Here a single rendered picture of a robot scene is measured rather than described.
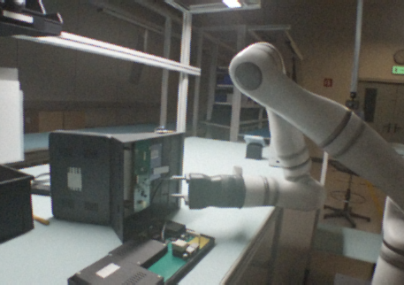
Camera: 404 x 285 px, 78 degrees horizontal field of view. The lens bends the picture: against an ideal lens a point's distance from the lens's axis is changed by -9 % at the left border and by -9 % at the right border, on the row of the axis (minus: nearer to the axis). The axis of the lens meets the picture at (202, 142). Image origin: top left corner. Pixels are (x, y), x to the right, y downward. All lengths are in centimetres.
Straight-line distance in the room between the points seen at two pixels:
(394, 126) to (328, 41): 250
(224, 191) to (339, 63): 665
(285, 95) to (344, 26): 681
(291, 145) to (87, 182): 45
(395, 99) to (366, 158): 670
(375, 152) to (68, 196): 64
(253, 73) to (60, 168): 46
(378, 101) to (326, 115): 666
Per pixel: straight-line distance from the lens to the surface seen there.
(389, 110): 721
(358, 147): 55
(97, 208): 65
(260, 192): 61
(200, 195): 59
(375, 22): 738
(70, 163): 65
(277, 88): 52
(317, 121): 53
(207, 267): 52
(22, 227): 67
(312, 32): 730
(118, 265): 48
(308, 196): 64
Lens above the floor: 129
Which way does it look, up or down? 9 degrees down
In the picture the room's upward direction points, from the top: 4 degrees clockwise
